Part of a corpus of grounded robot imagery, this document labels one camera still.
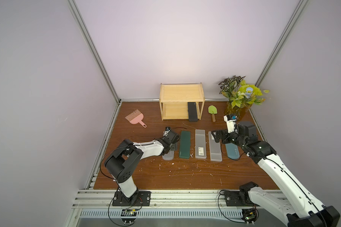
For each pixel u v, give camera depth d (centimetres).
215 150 90
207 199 76
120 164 47
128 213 72
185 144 91
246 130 54
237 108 97
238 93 93
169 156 87
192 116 104
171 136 74
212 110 114
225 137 65
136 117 110
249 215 70
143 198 73
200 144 93
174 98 95
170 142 73
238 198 71
